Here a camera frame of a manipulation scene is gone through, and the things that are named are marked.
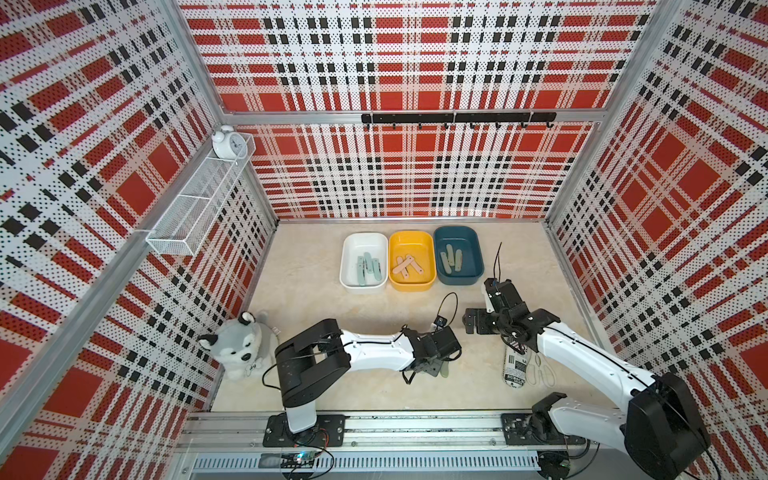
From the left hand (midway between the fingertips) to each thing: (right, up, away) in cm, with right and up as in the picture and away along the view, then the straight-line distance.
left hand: (432, 356), depth 86 cm
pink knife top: (-8, +24, +18) cm, 31 cm away
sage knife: (+8, +27, +22) cm, 35 cm away
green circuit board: (-33, -19, -17) cm, 41 cm away
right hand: (+15, +11, -1) cm, 19 cm away
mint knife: (-21, +27, +21) cm, 40 cm away
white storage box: (-25, +33, +22) cm, 47 cm away
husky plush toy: (-46, +8, -16) cm, 49 cm away
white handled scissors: (+30, -2, -2) cm, 30 cm away
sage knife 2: (+3, -3, -3) cm, 5 cm away
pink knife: (-8, +26, +19) cm, 33 cm away
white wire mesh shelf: (-75, +42, +4) cm, 86 cm away
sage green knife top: (+9, +28, +22) cm, 37 cm away
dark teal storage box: (+16, +36, +27) cm, 48 cm away
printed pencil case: (+23, -2, -4) cm, 23 cm away
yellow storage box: (-1, +33, +25) cm, 41 cm away
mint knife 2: (-18, +24, +19) cm, 35 cm away
